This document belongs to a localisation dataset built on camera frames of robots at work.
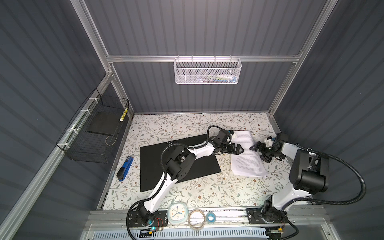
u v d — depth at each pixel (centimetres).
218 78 93
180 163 61
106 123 76
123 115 81
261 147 86
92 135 73
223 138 81
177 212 73
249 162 91
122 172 87
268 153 83
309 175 48
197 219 75
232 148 86
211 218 75
